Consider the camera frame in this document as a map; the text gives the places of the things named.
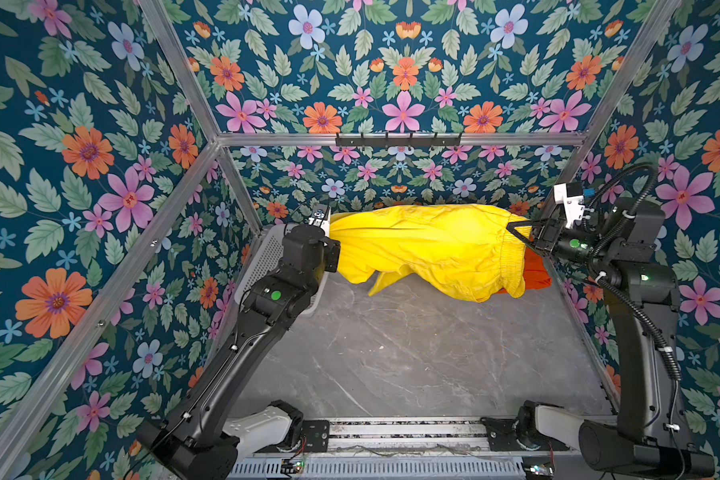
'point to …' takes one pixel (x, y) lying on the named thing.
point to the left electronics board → (288, 466)
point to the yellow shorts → (457, 251)
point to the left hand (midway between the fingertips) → (326, 227)
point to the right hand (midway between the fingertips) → (513, 225)
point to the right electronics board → (540, 470)
